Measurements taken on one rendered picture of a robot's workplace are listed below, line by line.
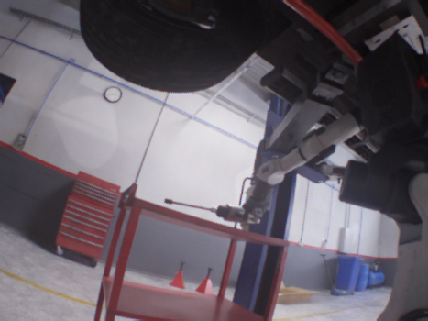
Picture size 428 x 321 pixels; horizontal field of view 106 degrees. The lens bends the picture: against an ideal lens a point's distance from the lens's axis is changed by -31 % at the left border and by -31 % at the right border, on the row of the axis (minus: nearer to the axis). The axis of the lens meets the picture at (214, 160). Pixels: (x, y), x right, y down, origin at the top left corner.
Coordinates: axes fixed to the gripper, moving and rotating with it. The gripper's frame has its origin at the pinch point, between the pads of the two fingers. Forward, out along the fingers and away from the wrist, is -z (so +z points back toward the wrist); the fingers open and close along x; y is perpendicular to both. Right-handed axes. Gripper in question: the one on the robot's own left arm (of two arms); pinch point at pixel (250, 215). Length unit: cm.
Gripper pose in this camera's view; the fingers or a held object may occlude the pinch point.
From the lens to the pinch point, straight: 115.4
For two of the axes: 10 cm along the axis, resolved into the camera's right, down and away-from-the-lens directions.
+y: 2.5, 3.7, -8.9
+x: -9.0, -2.5, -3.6
